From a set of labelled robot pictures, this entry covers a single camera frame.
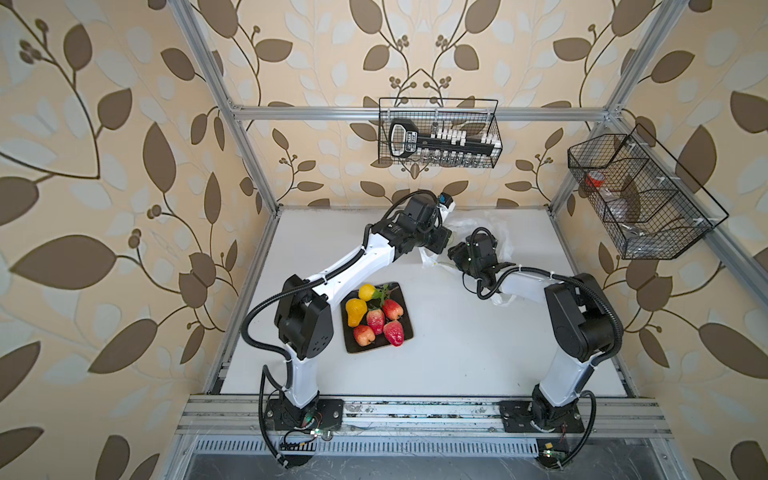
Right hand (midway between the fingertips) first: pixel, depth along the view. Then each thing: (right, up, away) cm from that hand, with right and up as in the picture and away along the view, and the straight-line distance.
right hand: (453, 256), depth 98 cm
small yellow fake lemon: (-28, -11, -6) cm, 31 cm away
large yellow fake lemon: (-31, -15, -11) cm, 36 cm away
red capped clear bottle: (+41, +24, -9) cm, 48 cm away
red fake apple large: (-28, -21, -14) cm, 38 cm away
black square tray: (-19, -12, -4) cm, 23 cm away
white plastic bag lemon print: (+1, +10, -9) cm, 13 cm away
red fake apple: (-20, -15, -9) cm, 27 cm away
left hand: (-4, +8, -16) cm, 19 cm away
